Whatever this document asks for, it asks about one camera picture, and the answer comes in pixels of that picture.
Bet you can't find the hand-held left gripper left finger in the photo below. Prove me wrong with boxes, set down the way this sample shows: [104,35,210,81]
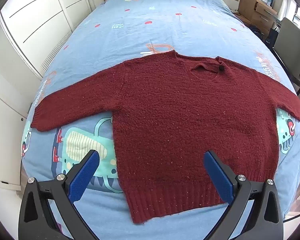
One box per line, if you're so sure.
[18,149,100,240]

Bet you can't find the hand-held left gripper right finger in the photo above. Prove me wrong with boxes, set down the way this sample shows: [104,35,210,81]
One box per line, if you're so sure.
[203,150,284,240]

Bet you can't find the dark red knitted sweater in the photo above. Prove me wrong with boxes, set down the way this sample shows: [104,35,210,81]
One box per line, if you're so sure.
[30,50,300,224]

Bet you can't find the grey chair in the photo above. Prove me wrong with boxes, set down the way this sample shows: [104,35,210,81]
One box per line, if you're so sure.
[272,17,300,95]

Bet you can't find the black bag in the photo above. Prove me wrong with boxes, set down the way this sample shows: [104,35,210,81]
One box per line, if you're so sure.
[265,27,280,48]

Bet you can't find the wooden drawer cabinet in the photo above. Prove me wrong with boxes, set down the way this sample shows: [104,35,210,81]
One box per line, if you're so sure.
[239,0,278,37]

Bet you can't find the bed with blue printed sheet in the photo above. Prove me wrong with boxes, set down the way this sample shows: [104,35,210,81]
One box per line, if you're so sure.
[21,0,300,240]

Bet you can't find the white wardrobe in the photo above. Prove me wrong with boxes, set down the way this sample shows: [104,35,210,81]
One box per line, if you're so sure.
[0,0,102,188]

